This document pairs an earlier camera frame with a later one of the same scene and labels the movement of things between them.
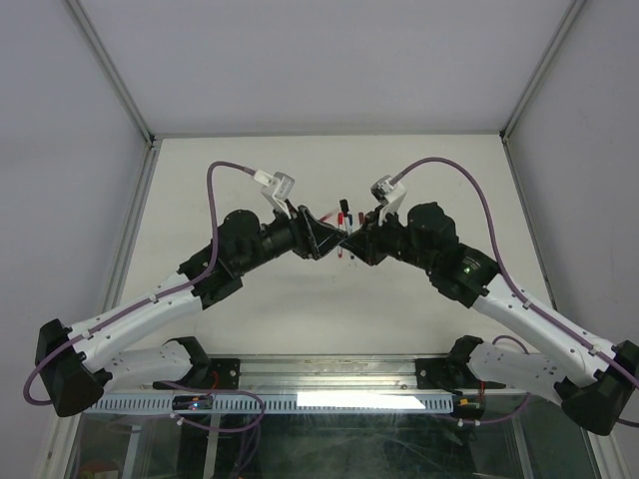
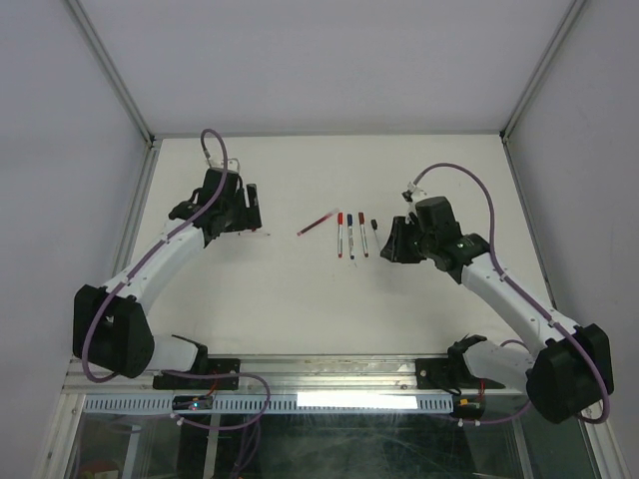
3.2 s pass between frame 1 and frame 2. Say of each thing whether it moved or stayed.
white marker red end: stayed
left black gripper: moved
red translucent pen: stayed
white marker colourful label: stayed
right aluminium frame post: stayed
